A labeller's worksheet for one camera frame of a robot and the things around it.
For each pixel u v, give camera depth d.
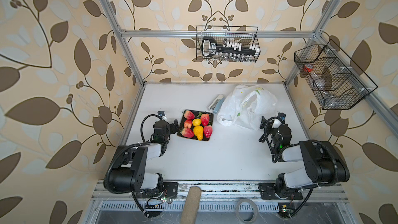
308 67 0.87
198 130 0.89
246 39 0.93
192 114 0.99
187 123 0.94
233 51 0.83
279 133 0.71
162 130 0.72
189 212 0.66
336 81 0.73
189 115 0.97
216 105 1.04
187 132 0.91
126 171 0.45
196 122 0.94
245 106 0.98
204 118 0.92
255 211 0.67
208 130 0.89
